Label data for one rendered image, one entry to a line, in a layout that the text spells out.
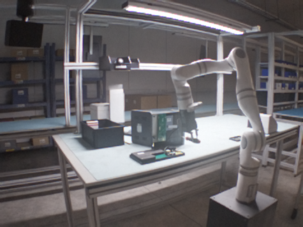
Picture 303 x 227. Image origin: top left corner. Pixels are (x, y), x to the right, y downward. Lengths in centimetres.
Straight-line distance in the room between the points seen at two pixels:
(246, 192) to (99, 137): 84
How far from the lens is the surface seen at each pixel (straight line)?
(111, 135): 136
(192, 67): 105
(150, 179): 108
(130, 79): 576
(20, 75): 464
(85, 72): 301
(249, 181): 105
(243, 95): 105
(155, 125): 128
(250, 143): 98
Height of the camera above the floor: 139
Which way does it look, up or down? 8 degrees down
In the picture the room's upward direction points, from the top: straight up
